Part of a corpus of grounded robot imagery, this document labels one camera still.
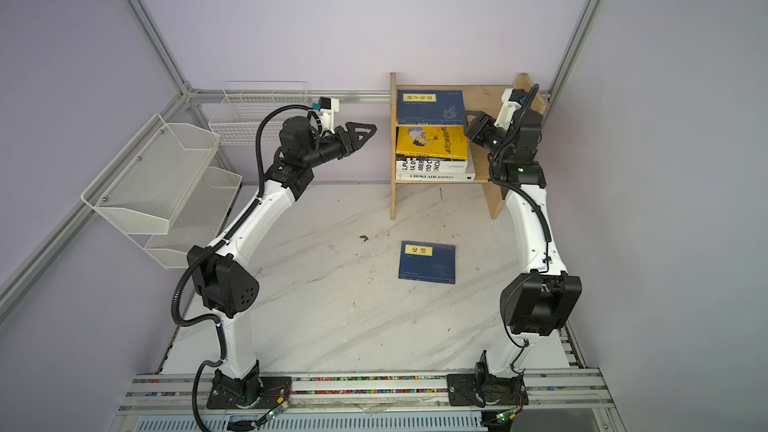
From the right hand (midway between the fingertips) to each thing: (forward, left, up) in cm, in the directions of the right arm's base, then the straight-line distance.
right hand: (466, 113), depth 73 cm
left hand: (-4, +23, -2) cm, 24 cm away
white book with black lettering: (+2, +7, -18) cm, 20 cm away
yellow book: (+5, +3, -13) cm, 14 cm away
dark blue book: (-16, +8, -46) cm, 49 cm away
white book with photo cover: (+1, +6, -22) cm, 23 cm away
